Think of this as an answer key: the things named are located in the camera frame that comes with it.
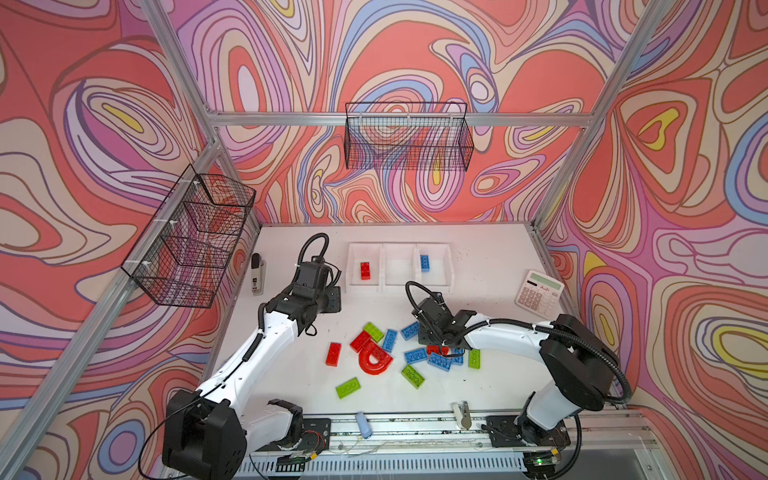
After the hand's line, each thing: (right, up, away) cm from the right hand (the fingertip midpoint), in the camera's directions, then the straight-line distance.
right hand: (431, 339), depth 90 cm
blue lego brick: (-13, 0, -1) cm, 13 cm away
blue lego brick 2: (-6, +2, +1) cm, 6 cm away
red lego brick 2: (-29, -3, -4) cm, 30 cm away
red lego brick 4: (-22, 0, -2) cm, 22 cm away
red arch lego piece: (-19, -1, -3) cm, 20 cm away
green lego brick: (-24, -11, -9) cm, 28 cm away
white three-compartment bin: (-12, +21, +17) cm, 30 cm away
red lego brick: (-21, +20, +15) cm, 33 cm away
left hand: (-29, +15, -6) cm, 33 cm away
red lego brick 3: (+1, -1, -6) cm, 6 cm away
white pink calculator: (+37, +13, +8) cm, 40 cm away
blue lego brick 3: (-5, -3, -5) cm, 8 cm away
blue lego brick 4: (+2, -6, -3) cm, 7 cm away
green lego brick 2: (-6, -9, -6) cm, 13 cm away
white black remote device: (-57, +19, +9) cm, 61 cm away
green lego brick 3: (-18, +2, 0) cm, 18 cm away
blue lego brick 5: (+7, -5, -5) cm, 10 cm away
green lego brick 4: (+12, -5, -4) cm, 14 cm away
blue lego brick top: (0, +23, +15) cm, 27 cm away
